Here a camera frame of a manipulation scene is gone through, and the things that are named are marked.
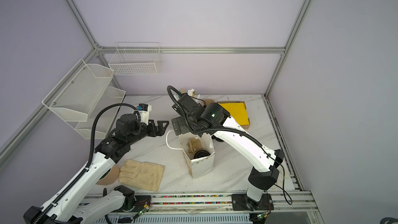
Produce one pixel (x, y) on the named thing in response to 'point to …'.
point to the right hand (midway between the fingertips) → (180, 126)
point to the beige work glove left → (143, 174)
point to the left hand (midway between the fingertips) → (160, 124)
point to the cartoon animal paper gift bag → (197, 167)
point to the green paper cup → (201, 153)
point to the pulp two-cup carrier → (194, 145)
